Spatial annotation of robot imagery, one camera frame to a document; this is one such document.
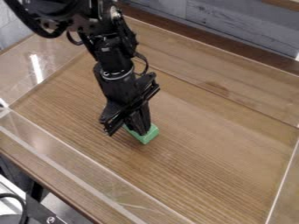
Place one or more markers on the black metal frame base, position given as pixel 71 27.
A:
pixel 51 212

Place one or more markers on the green rectangular block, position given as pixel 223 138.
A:
pixel 147 137

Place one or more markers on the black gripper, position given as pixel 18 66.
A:
pixel 129 93

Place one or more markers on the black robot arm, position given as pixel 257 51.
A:
pixel 98 21

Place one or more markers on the clear acrylic enclosure wall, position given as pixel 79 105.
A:
pixel 223 164

